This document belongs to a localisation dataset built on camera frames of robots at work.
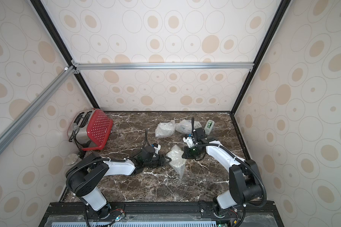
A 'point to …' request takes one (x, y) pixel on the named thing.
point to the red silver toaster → (90, 128)
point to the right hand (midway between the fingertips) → (188, 155)
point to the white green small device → (209, 126)
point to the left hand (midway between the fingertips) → (173, 161)
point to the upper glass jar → (71, 159)
